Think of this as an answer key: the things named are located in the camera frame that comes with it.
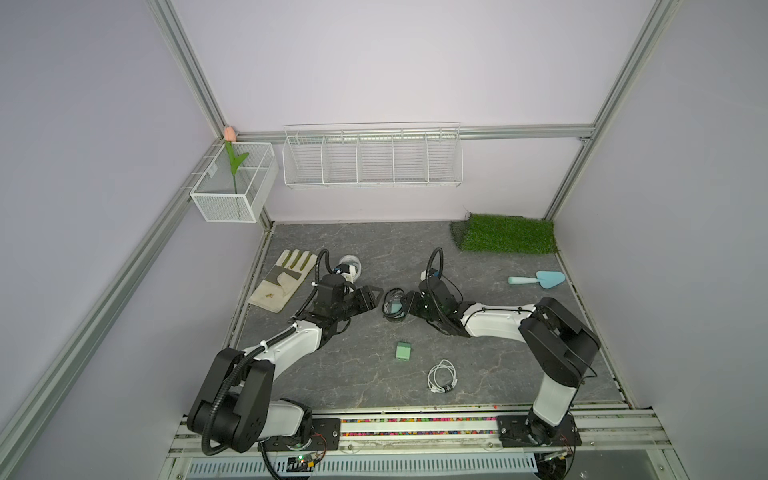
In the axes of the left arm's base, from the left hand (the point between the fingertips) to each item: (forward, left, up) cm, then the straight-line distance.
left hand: (378, 295), depth 87 cm
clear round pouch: (+17, +8, -9) cm, 21 cm away
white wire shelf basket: (+50, -1, +14) cm, 52 cm away
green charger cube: (-14, -7, -9) cm, 18 cm away
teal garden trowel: (+9, -60, -12) cm, 61 cm away
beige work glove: (+15, +33, -11) cm, 37 cm away
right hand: (+1, -7, -5) cm, 9 cm away
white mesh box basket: (+21, +42, +23) cm, 53 cm away
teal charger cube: (+1, -5, -8) cm, 10 cm away
